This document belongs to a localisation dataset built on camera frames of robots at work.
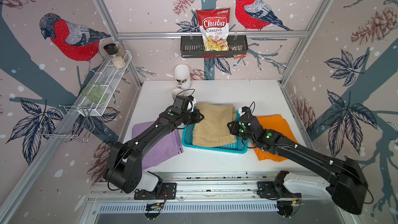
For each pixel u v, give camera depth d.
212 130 0.80
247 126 0.58
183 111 0.67
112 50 0.79
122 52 0.86
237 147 0.87
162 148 0.85
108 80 0.80
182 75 1.15
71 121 0.60
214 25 0.80
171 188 0.74
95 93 0.67
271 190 0.73
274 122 0.96
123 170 0.42
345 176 0.40
